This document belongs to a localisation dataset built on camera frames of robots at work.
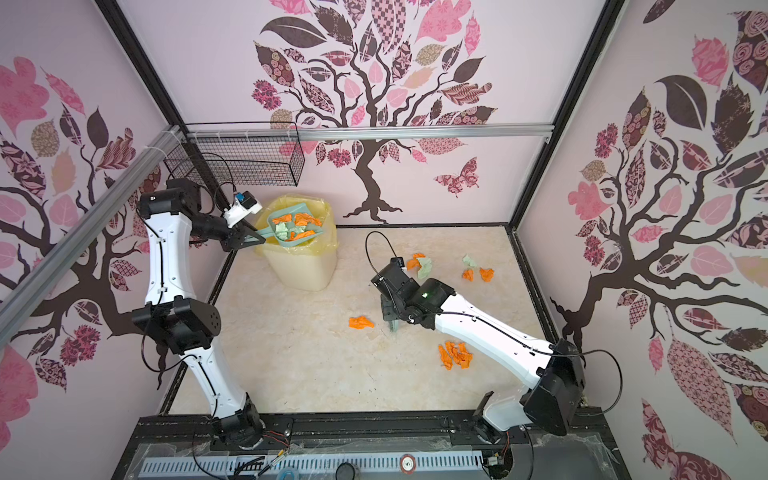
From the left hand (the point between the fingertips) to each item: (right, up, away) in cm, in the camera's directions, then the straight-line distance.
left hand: (254, 238), depth 79 cm
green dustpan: (+9, +4, +3) cm, 10 cm away
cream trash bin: (+10, -8, +13) cm, 19 cm away
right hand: (+37, -16, -1) cm, 41 cm away
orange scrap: (+71, -12, +25) cm, 76 cm away
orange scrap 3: (+10, +1, +1) cm, 10 cm away
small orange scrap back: (+64, -12, +25) cm, 70 cm away
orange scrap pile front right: (+54, -34, +7) cm, 64 cm away
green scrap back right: (+66, -7, +28) cm, 72 cm away
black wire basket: (-12, +29, +16) cm, 35 cm away
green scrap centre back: (+50, -9, +27) cm, 57 cm away
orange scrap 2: (+27, -26, +14) cm, 40 cm away
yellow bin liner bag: (+17, -2, +3) cm, 18 cm away
